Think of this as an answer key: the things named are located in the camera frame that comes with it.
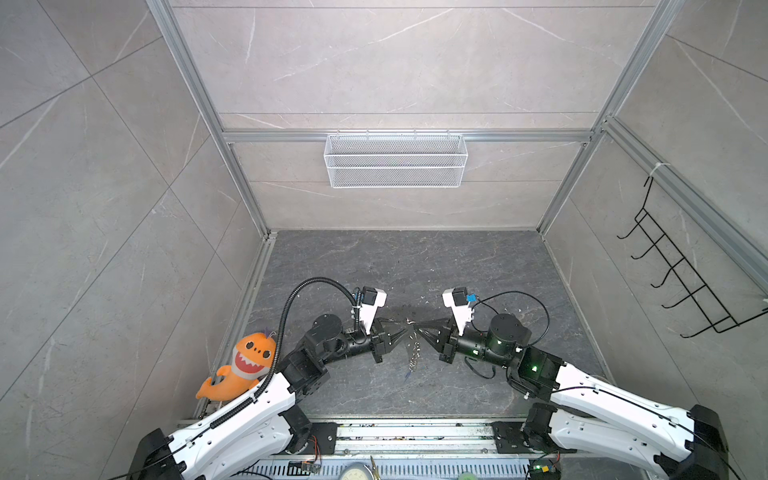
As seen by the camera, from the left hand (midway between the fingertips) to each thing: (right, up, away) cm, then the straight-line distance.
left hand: (412, 325), depth 63 cm
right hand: (+1, -1, +1) cm, 2 cm away
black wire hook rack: (+63, +11, +4) cm, 64 cm away
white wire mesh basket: (-3, +48, +38) cm, 61 cm away
